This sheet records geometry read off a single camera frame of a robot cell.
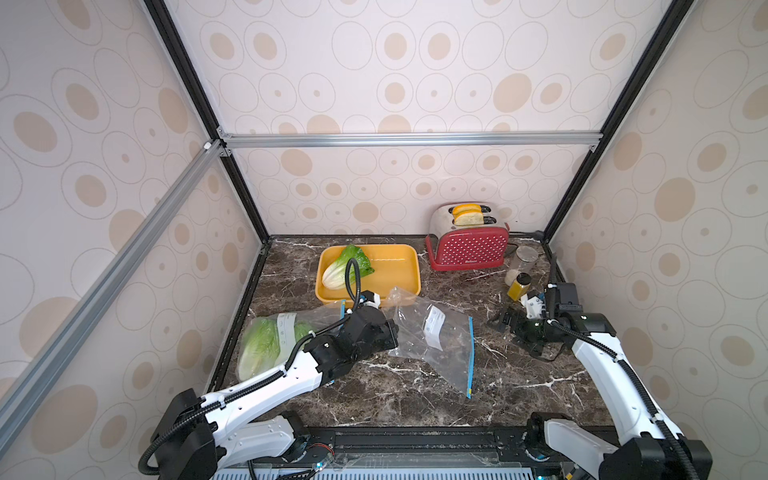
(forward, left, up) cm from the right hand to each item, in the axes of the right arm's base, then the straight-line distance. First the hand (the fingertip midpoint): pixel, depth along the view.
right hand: (509, 330), depth 80 cm
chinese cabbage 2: (-6, +68, -4) cm, 69 cm away
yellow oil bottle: (+19, -9, -7) cm, 22 cm away
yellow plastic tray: (+31, +33, -11) cm, 46 cm away
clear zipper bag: (0, +19, -5) cm, 20 cm away
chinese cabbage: (-1, +57, -1) cm, 57 cm away
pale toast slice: (+37, +8, +6) cm, 39 cm away
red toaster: (+30, +8, 0) cm, 31 cm away
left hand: (-4, +27, +5) cm, 27 cm away
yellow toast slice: (+40, +9, +8) cm, 42 cm away
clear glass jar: (+26, -10, +1) cm, 27 cm away
